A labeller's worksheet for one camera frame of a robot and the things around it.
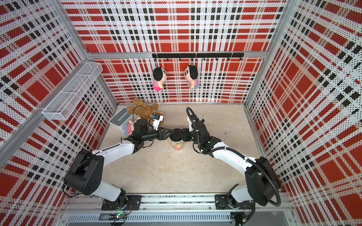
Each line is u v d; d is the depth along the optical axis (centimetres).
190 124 74
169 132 84
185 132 72
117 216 69
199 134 61
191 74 91
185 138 72
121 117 108
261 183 42
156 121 78
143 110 106
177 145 85
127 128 98
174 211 72
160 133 76
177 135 80
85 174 44
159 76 93
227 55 89
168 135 80
